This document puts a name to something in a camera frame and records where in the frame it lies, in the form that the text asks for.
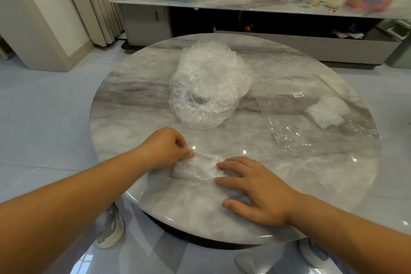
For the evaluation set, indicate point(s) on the person's left forearm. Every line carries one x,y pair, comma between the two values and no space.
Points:
64,213

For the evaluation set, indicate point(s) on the clear plastic bag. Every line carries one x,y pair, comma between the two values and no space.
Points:
286,120

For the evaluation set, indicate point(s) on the long grey low cabinet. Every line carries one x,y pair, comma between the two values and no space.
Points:
144,23

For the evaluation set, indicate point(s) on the person's left hand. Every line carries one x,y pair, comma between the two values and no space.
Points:
164,148

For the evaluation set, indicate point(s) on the person's right hand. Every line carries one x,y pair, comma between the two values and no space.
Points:
263,193

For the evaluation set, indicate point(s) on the black table base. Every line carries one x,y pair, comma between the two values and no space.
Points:
205,238

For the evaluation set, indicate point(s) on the beige curtain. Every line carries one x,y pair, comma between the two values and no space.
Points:
93,1

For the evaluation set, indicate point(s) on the green storage bin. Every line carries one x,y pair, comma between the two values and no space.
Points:
401,46

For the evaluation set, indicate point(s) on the grey sneaker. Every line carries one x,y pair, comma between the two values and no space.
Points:
314,254
114,229

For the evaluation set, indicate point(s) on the pile of clear plastic caps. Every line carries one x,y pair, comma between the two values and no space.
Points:
209,78

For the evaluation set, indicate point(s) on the person's right forearm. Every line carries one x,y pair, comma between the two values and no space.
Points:
353,238

